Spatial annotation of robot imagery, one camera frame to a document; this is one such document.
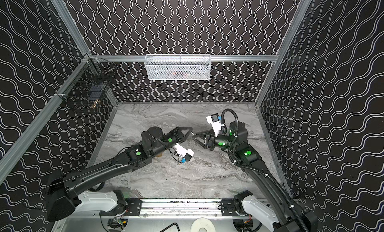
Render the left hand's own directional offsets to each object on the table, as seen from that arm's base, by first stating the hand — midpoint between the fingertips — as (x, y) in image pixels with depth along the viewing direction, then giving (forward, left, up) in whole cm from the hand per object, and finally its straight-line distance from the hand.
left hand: (191, 122), depth 63 cm
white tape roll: (-31, -5, -37) cm, 48 cm away
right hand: (-2, -2, -7) cm, 8 cm away
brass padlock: (-14, +12, -4) cm, 19 cm away
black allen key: (-33, +10, -37) cm, 51 cm away
